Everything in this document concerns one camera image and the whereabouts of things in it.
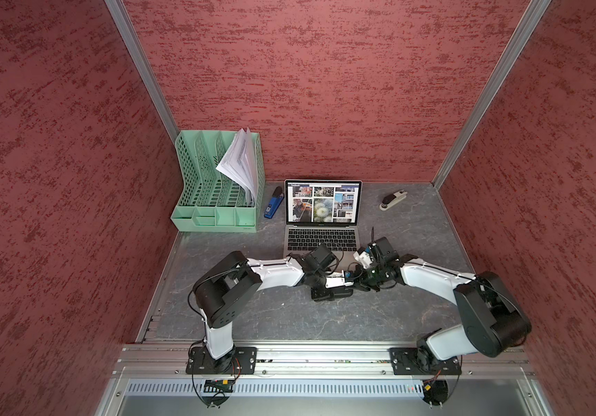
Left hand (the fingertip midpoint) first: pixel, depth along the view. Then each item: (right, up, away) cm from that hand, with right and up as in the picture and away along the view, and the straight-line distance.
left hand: (327, 291), depth 88 cm
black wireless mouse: (-3, +2, -10) cm, 11 cm away
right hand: (+6, +1, -2) cm, 7 cm away
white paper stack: (-31, +45, +1) cm, 55 cm away
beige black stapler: (+30, +33, +22) cm, 49 cm away
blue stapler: (-21, +32, +21) cm, 44 cm away
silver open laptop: (-1, +28, +13) cm, 30 cm away
